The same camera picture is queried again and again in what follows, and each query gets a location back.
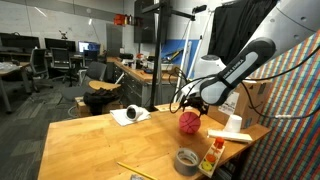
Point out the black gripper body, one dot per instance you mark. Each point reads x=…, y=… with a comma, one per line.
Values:
x=195, y=101

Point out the pink basketball toy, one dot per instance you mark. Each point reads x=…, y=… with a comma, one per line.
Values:
x=189, y=122

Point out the Franka Panda robot arm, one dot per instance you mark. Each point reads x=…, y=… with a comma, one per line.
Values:
x=233, y=70

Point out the light wooden block with holes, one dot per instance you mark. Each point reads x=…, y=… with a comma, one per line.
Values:
x=166, y=107

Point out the white paper cup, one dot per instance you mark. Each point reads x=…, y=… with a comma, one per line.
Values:
x=233, y=123

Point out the white flat long board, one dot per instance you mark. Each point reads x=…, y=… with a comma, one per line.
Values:
x=230, y=136

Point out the white wooden peg board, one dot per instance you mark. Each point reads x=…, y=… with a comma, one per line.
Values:
x=212, y=158

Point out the white tape roll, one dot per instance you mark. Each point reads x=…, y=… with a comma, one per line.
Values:
x=134, y=112

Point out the wooden counter with drawers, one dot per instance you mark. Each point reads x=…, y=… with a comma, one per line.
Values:
x=133, y=83

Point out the black vertical stand pole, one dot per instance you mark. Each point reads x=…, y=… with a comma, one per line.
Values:
x=156, y=56

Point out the brown cardboard shipping box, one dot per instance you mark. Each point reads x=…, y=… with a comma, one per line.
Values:
x=256, y=100

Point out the blue board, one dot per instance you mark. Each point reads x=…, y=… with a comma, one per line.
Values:
x=173, y=48

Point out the yellow pencil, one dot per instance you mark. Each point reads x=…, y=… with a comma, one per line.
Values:
x=136, y=170

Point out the round wooden stool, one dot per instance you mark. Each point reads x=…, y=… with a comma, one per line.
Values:
x=103, y=85

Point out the black bag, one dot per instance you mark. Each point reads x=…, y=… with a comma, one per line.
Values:
x=100, y=98

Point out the small crumpled metal object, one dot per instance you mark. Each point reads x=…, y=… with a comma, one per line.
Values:
x=137, y=177

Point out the black hanging cloth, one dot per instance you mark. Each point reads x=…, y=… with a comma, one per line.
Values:
x=240, y=30

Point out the grey office chair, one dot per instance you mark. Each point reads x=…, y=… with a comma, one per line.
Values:
x=95, y=71

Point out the multicolour patterned curtain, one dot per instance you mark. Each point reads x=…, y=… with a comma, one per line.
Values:
x=293, y=140

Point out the low cardboard box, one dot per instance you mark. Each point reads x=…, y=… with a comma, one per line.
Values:
x=80, y=106

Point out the red container on shelf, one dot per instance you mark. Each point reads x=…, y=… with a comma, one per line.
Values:
x=119, y=19

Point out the lit computer monitor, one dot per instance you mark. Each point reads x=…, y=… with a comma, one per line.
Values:
x=88, y=46

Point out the black mesh office chair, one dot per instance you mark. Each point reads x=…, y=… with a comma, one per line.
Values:
x=38, y=66

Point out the wide black computer monitor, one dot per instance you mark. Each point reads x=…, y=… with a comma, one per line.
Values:
x=20, y=41

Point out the wooden office desk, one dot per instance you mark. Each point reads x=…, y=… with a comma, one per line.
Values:
x=10, y=68

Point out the grey duct tape roll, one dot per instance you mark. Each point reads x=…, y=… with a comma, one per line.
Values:
x=186, y=162

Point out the black wall screen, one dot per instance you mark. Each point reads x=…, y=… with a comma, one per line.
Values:
x=145, y=23

